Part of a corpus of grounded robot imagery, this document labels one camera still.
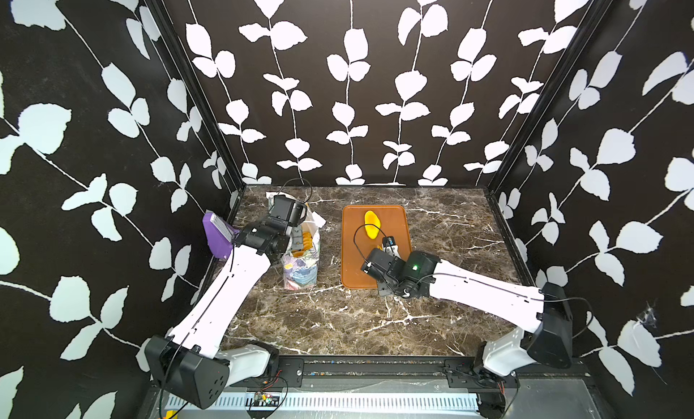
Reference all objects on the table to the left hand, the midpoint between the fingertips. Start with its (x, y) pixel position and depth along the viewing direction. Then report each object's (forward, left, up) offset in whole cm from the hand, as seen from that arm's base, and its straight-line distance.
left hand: (290, 232), depth 77 cm
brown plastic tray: (+11, -21, -27) cm, 35 cm away
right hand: (-11, -27, -8) cm, 30 cm away
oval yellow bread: (+20, -26, -20) cm, 39 cm away
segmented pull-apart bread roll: (-8, -6, +7) cm, 12 cm away
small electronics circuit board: (-38, +7, -23) cm, 45 cm away
